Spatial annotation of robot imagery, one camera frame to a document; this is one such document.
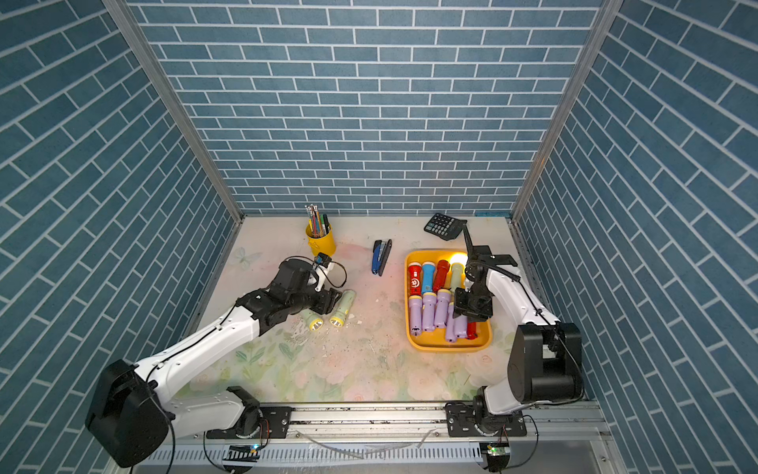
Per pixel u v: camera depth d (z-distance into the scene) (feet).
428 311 2.98
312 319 2.90
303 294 2.22
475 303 2.41
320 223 3.36
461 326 2.72
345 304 3.00
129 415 1.29
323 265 2.37
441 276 3.26
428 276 3.23
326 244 3.36
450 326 2.84
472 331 2.85
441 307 2.99
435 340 2.87
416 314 2.96
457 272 3.33
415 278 3.24
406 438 2.40
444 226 3.79
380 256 3.47
